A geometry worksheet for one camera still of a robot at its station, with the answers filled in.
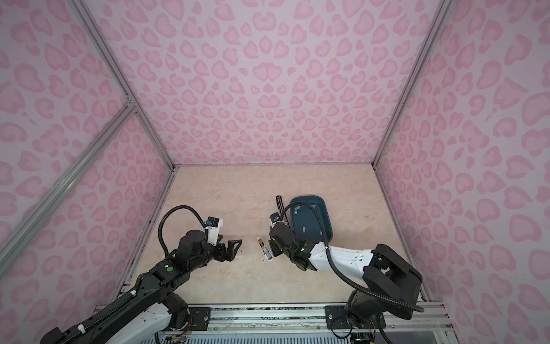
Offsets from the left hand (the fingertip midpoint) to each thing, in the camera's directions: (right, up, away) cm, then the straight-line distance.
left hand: (233, 236), depth 80 cm
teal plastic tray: (+30, +2, +18) cm, 35 cm away
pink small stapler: (+11, -8, +8) cm, 16 cm away
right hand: (+15, -1, +5) cm, 16 cm away
